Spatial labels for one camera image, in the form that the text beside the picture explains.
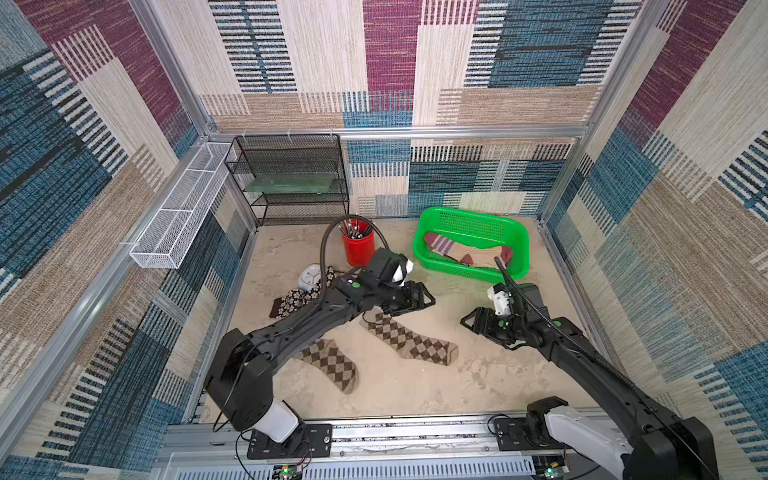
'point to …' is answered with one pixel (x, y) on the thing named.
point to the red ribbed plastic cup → (359, 242)
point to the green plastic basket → (484, 227)
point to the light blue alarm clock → (309, 276)
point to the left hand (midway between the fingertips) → (431, 305)
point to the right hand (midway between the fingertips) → (472, 329)
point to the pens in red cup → (350, 227)
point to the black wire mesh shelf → (291, 177)
